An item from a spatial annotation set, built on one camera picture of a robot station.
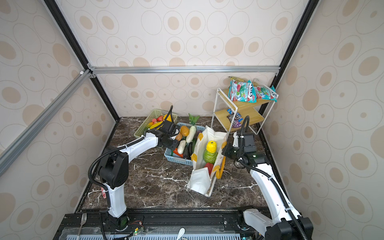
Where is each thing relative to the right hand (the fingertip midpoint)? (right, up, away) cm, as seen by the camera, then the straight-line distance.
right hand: (223, 148), depth 79 cm
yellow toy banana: (-43, +13, +27) cm, 53 cm away
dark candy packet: (+13, +17, +18) cm, 28 cm away
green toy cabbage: (-6, -7, +11) cm, 14 cm away
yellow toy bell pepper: (-6, 0, +7) cm, 9 cm away
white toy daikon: (-24, -1, +15) cm, 28 cm away
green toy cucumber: (-16, +1, +22) cm, 27 cm away
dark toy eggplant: (-20, -4, +18) cm, 27 cm away
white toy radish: (-18, +5, +21) cm, 28 cm away
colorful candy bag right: (+24, +30, +5) cm, 39 cm away
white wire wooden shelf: (+6, +21, +23) cm, 32 cm away
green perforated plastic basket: (-48, +23, +38) cm, 65 cm away
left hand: (-26, +3, +15) cm, 30 cm away
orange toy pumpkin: (-22, +10, +20) cm, 31 cm away
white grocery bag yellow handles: (-12, -18, +1) cm, 22 cm away
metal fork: (-71, -36, -4) cm, 80 cm away
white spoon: (-22, -39, -8) cm, 46 cm away
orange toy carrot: (-27, -4, +15) cm, 31 cm away
